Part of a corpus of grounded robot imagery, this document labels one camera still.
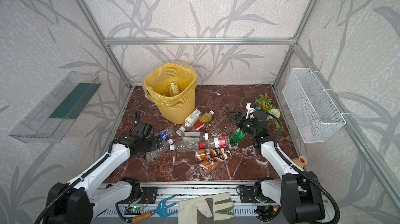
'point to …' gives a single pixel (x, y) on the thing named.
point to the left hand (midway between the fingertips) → (158, 140)
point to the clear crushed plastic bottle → (151, 155)
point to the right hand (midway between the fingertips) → (231, 111)
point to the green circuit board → (136, 208)
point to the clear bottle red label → (215, 142)
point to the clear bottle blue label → (167, 134)
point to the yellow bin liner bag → (156, 82)
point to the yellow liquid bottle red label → (204, 119)
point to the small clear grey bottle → (195, 136)
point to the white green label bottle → (189, 122)
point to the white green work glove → (214, 208)
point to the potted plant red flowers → (264, 103)
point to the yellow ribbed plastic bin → (176, 110)
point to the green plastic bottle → (237, 136)
